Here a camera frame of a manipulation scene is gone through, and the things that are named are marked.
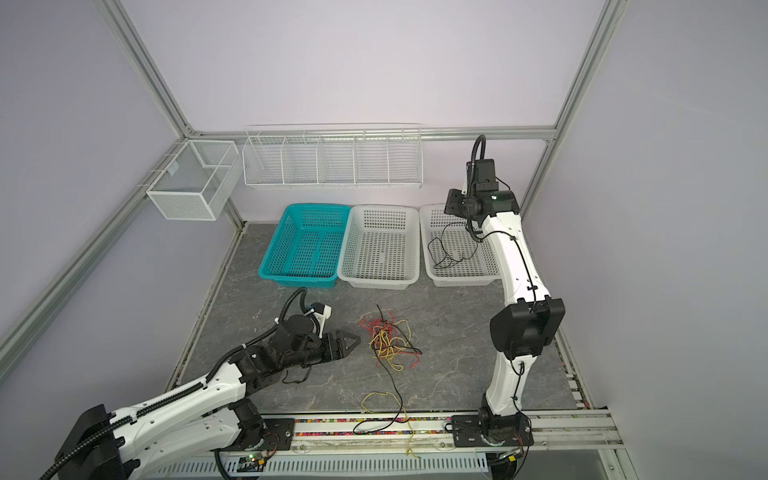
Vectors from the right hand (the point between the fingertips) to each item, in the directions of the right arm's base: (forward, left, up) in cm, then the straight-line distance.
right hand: (457, 204), depth 84 cm
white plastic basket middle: (+9, +24, -29) cm, 39 cm away
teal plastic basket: (+8, +52, -29) cm, 60 cm away
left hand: (-34, +29, -19) cm, 48 cm away
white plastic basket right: (-2, -13, -30) cm, 32 cm away
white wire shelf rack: (+23, +38, +2) cm, 44 cm away
